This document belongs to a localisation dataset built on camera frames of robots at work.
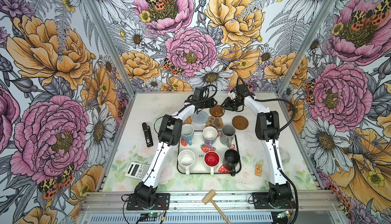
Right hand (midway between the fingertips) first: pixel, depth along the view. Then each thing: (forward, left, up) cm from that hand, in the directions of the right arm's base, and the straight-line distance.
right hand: (224, 109), depth 109 cm
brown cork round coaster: (-10, -10, -3) cm, 14 cm away
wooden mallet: (-54, +13, 0) cm, 55 cm away
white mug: (-34, +25, 0) cm, 43 cm away
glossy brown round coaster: (0, +4, -2) cm, 5 cm away
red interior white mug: (-36, +11, 0) cm, 38 cm away
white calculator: (-41, +52, -1) cm, 66 cm away
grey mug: (-24, +2, +5) cm, 25 cm away
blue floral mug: (-24, +25, +8) cm, 35 cm away
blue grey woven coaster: (-7, +17, -1) cm, 18 cm away
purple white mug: (-20, +11, 0) cm, 23 cm away
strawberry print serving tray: (-34, +18, -3) cm, 39 cm away
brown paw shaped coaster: (-9, +7, -2) cm, 11 cm away
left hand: (+3, +7, +1) cm, 8 cm away
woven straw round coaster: (-8, +25, -2) cm, 26 cm away
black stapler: (-20, +49, +2) cm, 53 cm away
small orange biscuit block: (-42, -13, -2) cm, 44 cm away
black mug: (-35, 0, 0) cm, 35 cm away
